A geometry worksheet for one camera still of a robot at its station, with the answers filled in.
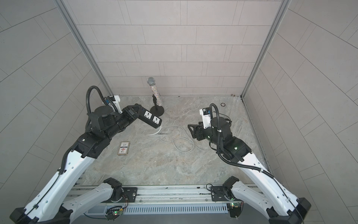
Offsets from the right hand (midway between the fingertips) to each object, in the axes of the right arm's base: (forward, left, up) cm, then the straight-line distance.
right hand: (192, 125), depth 69 cm
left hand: (+6, +22, +11) cm, 25 cm away
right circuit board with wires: (-33, -19, -28) cm, 47 cm away
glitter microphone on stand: (+30, +23, -21) cm, 44 cm away
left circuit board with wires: (-31, +40, -23) cm, 56 cm away
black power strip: (+1, +20, +8) cm, 22 cm away
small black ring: (+35, -28, -25) cm, 52 cm away
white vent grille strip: (-31, +2, -26) cm, 41 cm away
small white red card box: (+1, +43, -22) cm, 48 cm away
